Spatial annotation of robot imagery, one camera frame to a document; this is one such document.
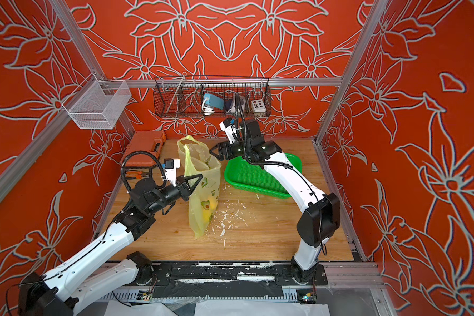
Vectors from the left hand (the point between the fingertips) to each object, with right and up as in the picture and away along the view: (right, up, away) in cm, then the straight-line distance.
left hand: (202, 176), depth 68 cm
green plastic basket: (+16, -2, +35) cm, 39 cm away
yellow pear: (0, -17, +11) cm, 20 cm away
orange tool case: (-40, +16, +47) cm, 64 cm away
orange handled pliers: (-41, -3, +35) cm, 53 cm away
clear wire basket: (-55, +32, +24) cm, 68 cm away
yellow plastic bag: (0, -9, +6) cm, 11 cm away
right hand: (+3, +10, +6) cm, 12 cm away
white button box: (+24, +32, +26) cm, 48 cm away
